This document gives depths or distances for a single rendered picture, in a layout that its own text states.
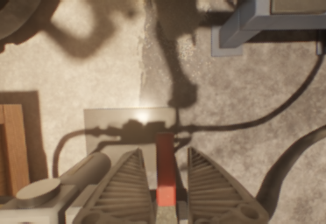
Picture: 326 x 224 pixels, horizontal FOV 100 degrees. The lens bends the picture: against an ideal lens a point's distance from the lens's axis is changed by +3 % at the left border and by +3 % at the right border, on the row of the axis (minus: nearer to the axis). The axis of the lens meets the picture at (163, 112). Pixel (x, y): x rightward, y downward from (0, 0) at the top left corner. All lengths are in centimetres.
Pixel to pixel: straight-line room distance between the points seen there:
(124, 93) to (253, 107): 60
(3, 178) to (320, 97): 137
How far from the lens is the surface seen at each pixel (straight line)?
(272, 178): 37
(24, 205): 28
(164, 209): 20
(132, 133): 65
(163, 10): 74
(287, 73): 87
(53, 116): 79
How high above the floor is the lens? 63
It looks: 86 degrees down
